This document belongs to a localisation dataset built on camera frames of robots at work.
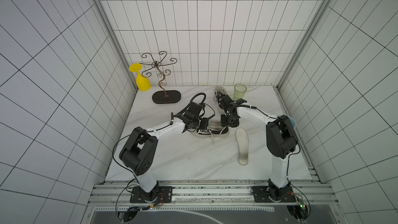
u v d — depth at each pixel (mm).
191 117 704
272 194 648
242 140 905
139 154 455
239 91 1010
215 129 881
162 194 721
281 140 508
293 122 915
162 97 1097
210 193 745
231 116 777
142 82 923
